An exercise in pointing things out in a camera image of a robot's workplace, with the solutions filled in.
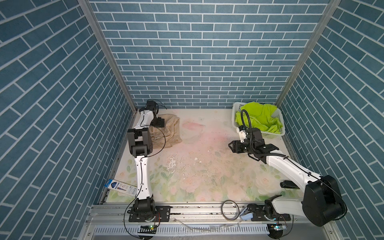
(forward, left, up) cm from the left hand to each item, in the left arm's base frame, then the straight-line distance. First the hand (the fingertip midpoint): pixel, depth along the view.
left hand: (155, 124), depth 109 cm
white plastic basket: (+10, -61, +8) cm, 63 cm away
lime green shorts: (+3, -80, +4) cm, 80 cm away
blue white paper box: (-44, +11, -1) cm, 46 cm away
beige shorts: (-12, -12, +3) cm, 17 cm away
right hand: (-24, -51, +12) cm, 58 cm away
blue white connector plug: (-59, -55, +1) cm, 81 cm away
